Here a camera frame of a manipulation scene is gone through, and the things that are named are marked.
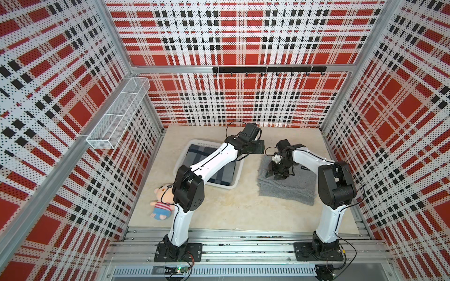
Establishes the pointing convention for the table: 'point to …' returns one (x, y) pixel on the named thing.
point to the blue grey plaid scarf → (195, 153)
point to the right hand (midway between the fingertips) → (273, 175)
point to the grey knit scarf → (302, 187)
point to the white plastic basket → (238, 167)
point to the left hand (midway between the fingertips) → (262, 146)
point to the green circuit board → (176, 270)
